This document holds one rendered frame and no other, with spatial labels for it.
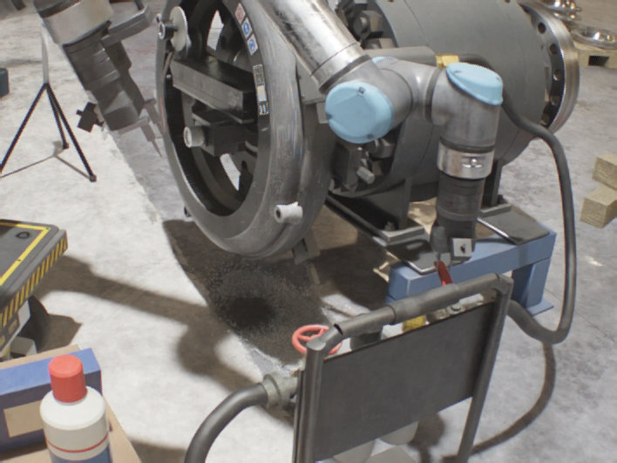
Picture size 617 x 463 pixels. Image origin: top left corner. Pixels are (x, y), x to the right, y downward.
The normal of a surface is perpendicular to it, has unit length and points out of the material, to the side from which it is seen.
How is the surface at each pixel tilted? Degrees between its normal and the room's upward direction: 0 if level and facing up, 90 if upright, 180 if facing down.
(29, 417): 103
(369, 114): 93
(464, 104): 90
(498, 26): 46
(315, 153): 91
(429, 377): 90
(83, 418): 42
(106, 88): 107
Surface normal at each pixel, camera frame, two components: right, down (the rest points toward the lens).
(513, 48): 0.47, -0.12
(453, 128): -0.77, 0.25
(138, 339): 0.05, -0.90
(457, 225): 0.04, 0.57
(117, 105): -0.07, 0.24
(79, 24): 0.26, 0.45
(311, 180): 0.48, 0.55
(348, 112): -0.43, 0.43
